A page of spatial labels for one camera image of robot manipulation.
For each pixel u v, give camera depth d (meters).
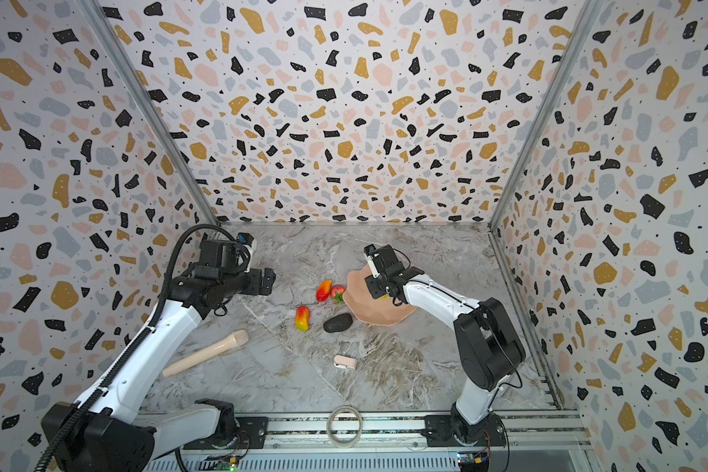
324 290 0.97
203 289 0.52
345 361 0.84
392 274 0.71
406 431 0.76
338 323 0.90
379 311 0.95
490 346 0.47
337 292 0.96
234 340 0.86
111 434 0.37
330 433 0.73
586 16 0.72
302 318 0.92
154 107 0.86
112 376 0.41
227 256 0.59
